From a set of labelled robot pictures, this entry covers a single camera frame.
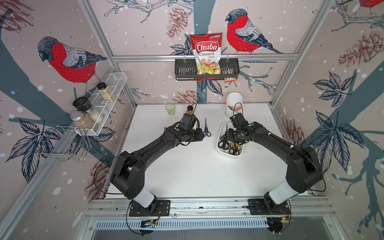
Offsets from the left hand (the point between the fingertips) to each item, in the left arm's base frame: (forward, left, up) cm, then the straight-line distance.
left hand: (205, 133), depth 83 cm
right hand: (+2, -14, -7) cm, 16 cm away
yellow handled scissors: (-1, -19, -13) cm, 24 cm away
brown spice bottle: (+25, +10, -8) cm, 28 cm away
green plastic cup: (+29, +25, -11) cm, 40 cm away
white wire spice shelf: (+29, +56, +14) cm, 65 cm away
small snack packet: (+29, -15, +15) cm, 36 cm away
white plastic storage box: (-1, -14, -15) cm, 20 cm away
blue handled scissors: (+12, -2, -17) cm, 20 cm away
